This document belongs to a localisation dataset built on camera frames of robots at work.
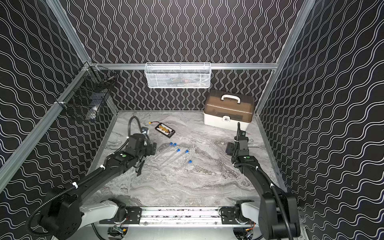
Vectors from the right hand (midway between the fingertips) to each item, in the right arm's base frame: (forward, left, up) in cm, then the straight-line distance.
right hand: (236, 145), depth 89 cm
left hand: (-1, +52, +6) cm, 52 cm away
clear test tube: (+6, +38, -9) cm, 40 cm away
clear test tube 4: (-6, +28, -10) cm, 30 cm away
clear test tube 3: (+1, +30, -10) cm, 31 cm away
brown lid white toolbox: (+20, +5, +10) cm, 23 cm away
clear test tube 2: (+2, +36, -10) cm, 37 cm away
